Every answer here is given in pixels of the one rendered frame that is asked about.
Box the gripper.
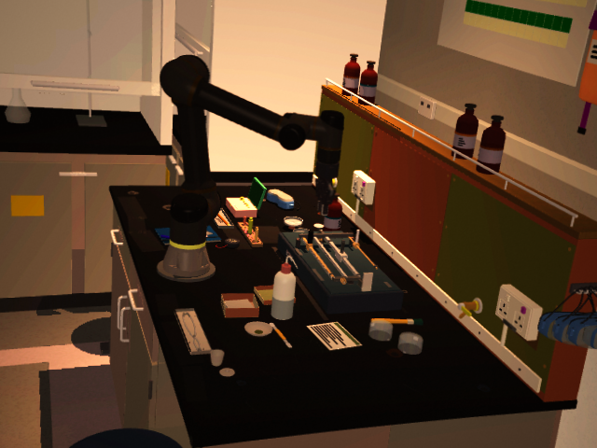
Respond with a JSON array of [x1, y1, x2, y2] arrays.
[[312, 161, 340, 217]]

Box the silver balance beams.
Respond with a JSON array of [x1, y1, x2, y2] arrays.
[[298, 234, 366, 287]]

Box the cream mass set box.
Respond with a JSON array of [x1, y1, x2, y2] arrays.
[[225, 195, 258, 218]]

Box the small brown reagent bottle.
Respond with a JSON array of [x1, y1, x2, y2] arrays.
[[324, 197, 344, 231]]

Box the white double socket box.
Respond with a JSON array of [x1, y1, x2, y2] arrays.
[[494, 283, 544, 343], [350, 169, 377, 207]]

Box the blue and white case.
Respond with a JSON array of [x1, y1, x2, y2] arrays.
[[266, 188, 297, 210]]

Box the green box lid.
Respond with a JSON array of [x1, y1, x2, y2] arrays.
[[247, 176, 269, 211]]

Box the wooden block with masses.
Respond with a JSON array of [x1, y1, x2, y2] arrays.
[[236, 216, 264, 249]]

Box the white wash bottle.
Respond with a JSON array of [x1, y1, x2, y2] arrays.
[[270, 255, 298, 322]]

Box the large brown reagent bottle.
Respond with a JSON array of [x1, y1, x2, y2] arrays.
[[451, 103, 479, 161], [357, 60, 380, 105], [342, 52, 362, 97], [476, 114, 507, 176]]

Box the white printed card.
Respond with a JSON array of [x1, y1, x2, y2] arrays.
[[305, 320, 364, 353]]

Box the orange open box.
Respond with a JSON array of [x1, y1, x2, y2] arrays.
[[220, 291, 261, 319]]

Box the orange and white brush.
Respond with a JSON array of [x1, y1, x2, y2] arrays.
[[370, 316, 424, 327]]

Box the clear glass jar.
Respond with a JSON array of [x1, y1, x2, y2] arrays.
[[368, 321, 395, 343], [396, 330, 424, 356]]

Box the orange and green reagent shelf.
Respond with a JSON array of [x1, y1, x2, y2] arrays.
[[318, 77, 580, 403]]

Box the white watch glass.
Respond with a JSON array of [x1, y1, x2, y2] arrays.
[[243, 320, 274, 339]]

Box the blue notebook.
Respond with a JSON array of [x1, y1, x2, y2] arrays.
[[154, 224, 223, 245]]

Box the yellow gas tap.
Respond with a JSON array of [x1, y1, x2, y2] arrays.
[[457, 298, 484, 320]]

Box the clear safety glasses case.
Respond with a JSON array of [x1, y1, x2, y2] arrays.
[[174, 307, 213, 357]]

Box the beige bench cabinet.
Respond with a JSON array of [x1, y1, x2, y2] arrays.
[[108, 200, 193, 448]]

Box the grey retort stand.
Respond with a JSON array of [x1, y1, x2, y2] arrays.
[[75, 0, 108, 129]]

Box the dark blue stool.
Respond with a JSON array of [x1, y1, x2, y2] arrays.
[[68, 427, 188, 448]]

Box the clear conical flask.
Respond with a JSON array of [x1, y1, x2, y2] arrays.
[[4, 87, 32, 125]]

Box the orange handled spatula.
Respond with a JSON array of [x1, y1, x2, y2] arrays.
[[270, 322, 294, 349]]

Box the white wall poster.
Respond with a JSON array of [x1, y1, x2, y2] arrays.
[[436, 0, 591, 88]]

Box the blue cable bundle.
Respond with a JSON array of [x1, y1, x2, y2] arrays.
[[536, 281, 597, 349]]

